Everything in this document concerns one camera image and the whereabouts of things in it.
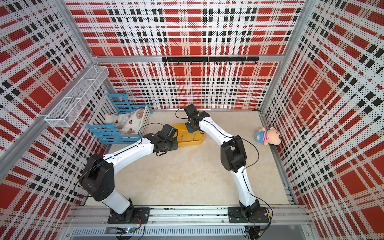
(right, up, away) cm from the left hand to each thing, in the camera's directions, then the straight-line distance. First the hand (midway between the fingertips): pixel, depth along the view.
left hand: (177, 145), depth 90 cm
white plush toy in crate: (-39, +13, +17) cm, 44 cm away
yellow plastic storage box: (+3, +3, +14) cm, 15 cm away
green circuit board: (-19, -37, -21) cm, 47 cm away
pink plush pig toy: (+61, +5, +7) cm, 62 cm away
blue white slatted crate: (-51, +29, +26) cm, 64 cm away
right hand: (+11, +13, +5) cm, 18 cm away
